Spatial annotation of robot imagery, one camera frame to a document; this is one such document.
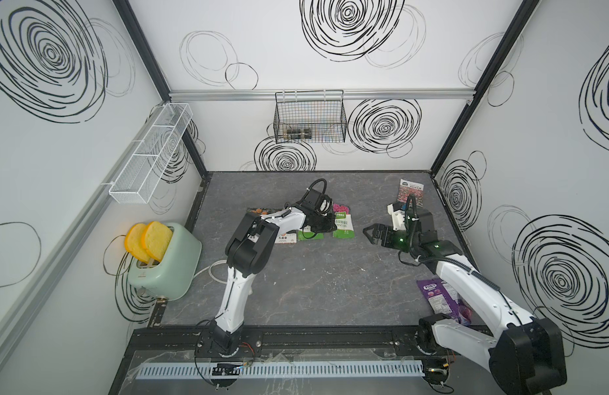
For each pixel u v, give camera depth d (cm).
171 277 73
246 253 56
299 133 89
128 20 72
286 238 97
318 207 83
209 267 89
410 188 116
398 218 74
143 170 74
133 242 73
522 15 72
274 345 75
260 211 106
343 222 100
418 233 63
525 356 38
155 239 75
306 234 102
